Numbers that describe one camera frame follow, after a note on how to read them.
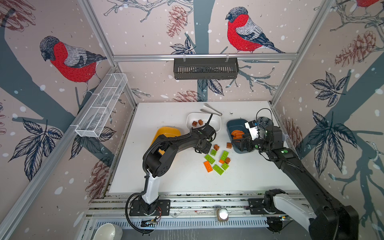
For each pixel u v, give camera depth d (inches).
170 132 40.6
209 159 35.6
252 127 27.1
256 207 28.7
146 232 27.0
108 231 25.4
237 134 38.5
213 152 36.4
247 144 26.9
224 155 35.5
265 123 41.7
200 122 41.6
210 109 46.6
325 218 14.8
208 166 34.5
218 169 33.8
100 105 30.7
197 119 42.6
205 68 40.8
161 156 20.1
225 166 33.9
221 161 35.3
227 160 34.8
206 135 29.8
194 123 42.0
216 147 37.2
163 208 28.7
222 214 24.6
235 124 43.3
